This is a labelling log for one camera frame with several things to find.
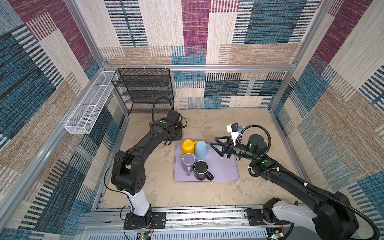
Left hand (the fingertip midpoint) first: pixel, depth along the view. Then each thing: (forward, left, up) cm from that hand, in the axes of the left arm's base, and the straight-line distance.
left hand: (177, 133), depth 90 cm
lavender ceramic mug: (-15, -6, -6) cm, 17 cm away
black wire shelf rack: (+35, +25, +5) cm, 44 cm away
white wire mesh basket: (-7, +43, +20) cm, 48 cm away
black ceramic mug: (-22, -13, -3) cm, 25 cm away
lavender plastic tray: (-17, -27, -14) cm, 35 cm away
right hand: (-15, -19, +11) cm, 26 cm away
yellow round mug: (-6, -6, -4) cm, 10 cm away
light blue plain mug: (-8, -14, -5) cm, 17 cm away
